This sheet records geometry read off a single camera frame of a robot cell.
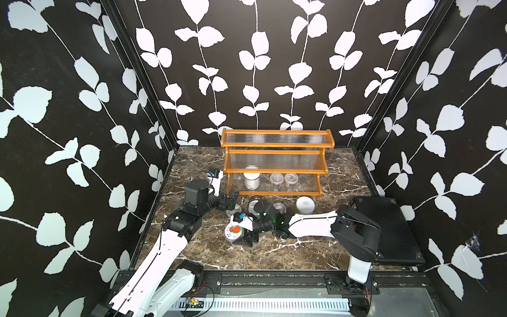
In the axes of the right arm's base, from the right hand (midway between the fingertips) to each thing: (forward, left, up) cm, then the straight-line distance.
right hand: (234, 230), depth 79 cm
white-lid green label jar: (+11, -31, 0) cm, 33 cm away
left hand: (+11, +2, +14) cm, 18 cm away
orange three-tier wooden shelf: (+46, -19, -11) cm, 51 cm away
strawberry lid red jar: (-1, 0, +1) cm, 2 cm away
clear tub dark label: (+25, -26, -1) cm, 36 cm away
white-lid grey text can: (+24, -7, +1) cm, 25 cm away
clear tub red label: (+27, -18, -1) cm, 32 cm away
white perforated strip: (-24, -15, -9) cm, 30 cm away
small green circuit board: (-24, +13, -9) cm, 29 cm away
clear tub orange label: (+13, -20, -4) cm, 24 cm away
